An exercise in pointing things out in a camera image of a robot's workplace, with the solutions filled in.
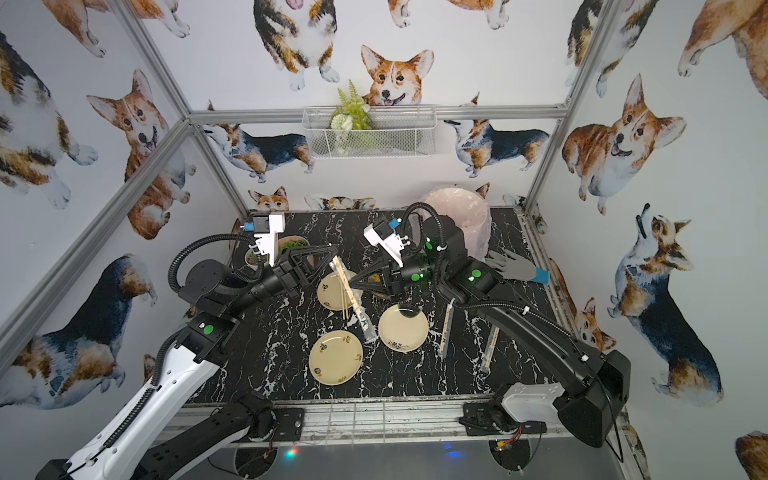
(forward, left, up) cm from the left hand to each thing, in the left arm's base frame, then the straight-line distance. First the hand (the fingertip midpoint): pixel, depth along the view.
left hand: (337, 252), depth 52 cm
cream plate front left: (-4, +8, -45) cm, 45 cm away
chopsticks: (+4, -25, -45) cm, 52 cm away
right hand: (-3, -1, -7) cm, 8 cm away
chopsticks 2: (-5, -3, -11) cm, 12 cm away
